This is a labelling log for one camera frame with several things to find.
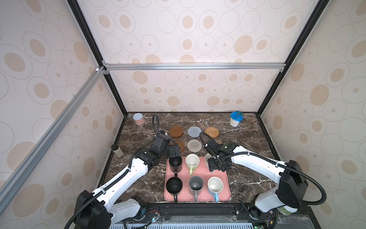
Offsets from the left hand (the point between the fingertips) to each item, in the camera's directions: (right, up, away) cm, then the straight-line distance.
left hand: (178, 149), depth 79 cm
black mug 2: (-2, -21, +2) cm, 22 cm away
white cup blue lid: (+42, +19, +26) cm, 53 cm away
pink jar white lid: (-33, +19, +30) cm, 48 cm away
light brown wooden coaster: (0, 0, +21) cm, 21 cm away
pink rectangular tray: (+15, -16, +9) cm, 23 cm away
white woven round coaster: (+10, -1, +20) cm, 23 cm away
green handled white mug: (+8, -9, +8) cm, 14 cm away
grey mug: (+10, -21, +2) cm, 24 cm away
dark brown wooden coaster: (-3, +8, +28) cm, 30 cm away
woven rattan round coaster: (+25, +8, +28) cm, 38 cm away
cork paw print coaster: (+29, +2, +26) cm, 39 cm away
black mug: (-2, -11, +9) cm, 14 cm away
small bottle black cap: (-39, -1, +9) cm, 40 cm away
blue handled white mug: (+21, -20, 0) cm, 29 cm away
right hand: (+23, -11, +3) cm, 26 cm away
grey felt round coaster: (+10, +8, +28) cm, 31 cm away
